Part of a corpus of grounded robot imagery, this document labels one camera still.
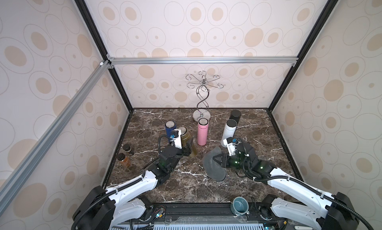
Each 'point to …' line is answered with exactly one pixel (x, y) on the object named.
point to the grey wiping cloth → (213, 169)
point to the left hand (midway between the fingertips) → (192, 136)
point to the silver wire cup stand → (203, 111)
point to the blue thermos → (169, 126)
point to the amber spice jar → (124, 161)
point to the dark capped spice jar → (128, 148)
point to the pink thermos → (203, 125)
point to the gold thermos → (185, 135)
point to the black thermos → (235, 114)
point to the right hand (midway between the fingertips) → (218, 157)
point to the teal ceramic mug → (239, 206)
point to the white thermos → (230, 126)
